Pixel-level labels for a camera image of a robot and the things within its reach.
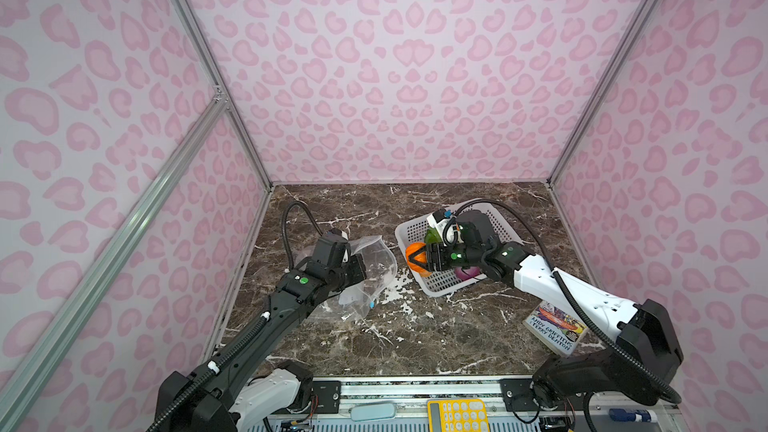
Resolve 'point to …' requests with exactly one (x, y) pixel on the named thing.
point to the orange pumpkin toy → (420, 257)
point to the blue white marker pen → (619, 414)
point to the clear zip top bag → (358, 301)
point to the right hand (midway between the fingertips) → (419, 255)
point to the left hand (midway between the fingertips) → (369, 261)
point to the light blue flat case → (378, 411)
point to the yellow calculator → (457, 415)
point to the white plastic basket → (446, 282)
